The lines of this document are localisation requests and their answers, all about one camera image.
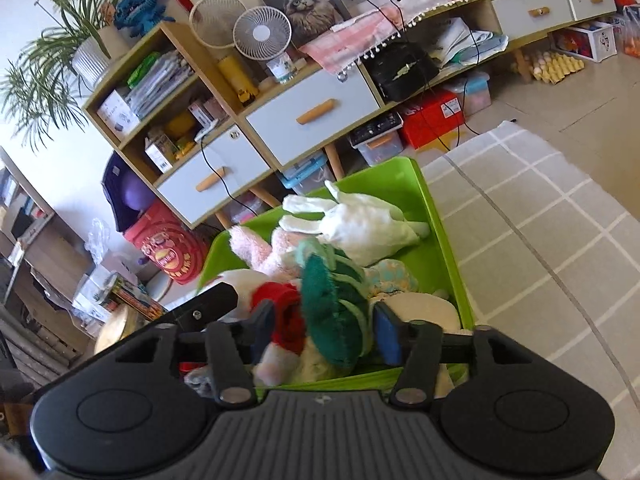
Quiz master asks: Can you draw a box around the wooden shelf cabinet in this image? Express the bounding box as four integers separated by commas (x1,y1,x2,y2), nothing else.
84,23,383,228

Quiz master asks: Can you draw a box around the cat picture frame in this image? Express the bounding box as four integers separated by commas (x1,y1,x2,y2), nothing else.
262,0,352,48

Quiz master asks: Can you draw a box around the purple cushion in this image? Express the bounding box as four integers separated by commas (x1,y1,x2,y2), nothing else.
102,152,156,233

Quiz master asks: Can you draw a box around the grey checked tablecloth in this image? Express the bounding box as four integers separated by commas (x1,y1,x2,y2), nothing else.
423,122,639,479

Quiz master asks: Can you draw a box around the santa plush toy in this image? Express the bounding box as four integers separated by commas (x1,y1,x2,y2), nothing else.
213,269,337,388

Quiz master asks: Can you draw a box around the pink plush toy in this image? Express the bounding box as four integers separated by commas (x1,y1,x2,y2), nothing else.
229,226,305,283

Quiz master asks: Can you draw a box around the white desk fan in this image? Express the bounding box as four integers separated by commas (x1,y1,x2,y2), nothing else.
232,6,292,62

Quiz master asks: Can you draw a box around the white rabbit plush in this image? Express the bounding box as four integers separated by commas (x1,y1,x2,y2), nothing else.
279,180,431,266

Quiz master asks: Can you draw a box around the low wooden drawer console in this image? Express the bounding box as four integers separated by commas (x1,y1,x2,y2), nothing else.
359,0,620,86

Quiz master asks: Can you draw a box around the pink fringed cloth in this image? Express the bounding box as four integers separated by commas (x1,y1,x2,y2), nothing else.
298,0,474,75

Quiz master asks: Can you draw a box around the round mesh fan guard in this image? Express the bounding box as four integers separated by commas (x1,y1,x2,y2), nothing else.
189,0,247,49

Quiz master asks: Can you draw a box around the egg tray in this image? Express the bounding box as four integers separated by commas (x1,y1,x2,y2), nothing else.
524,51,586,84

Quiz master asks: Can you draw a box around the potted green plant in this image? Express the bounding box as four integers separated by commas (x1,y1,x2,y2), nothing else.
1,0,118,152

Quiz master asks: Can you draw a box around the black box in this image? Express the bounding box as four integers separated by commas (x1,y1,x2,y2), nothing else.
364,41,439,102

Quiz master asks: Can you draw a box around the red round bucket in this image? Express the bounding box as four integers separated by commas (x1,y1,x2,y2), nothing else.
124,200,208,285

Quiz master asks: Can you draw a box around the blue stitch plush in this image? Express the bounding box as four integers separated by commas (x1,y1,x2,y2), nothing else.
114,0,175,38

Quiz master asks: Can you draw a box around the green felt plush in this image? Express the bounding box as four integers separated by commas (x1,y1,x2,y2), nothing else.
300,247,373,368

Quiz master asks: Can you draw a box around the yellow bottle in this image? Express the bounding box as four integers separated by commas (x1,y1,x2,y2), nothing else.
217,55,259,106

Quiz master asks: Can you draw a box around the red cardboard box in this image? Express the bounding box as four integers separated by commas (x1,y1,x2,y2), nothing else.
398,89,464,150

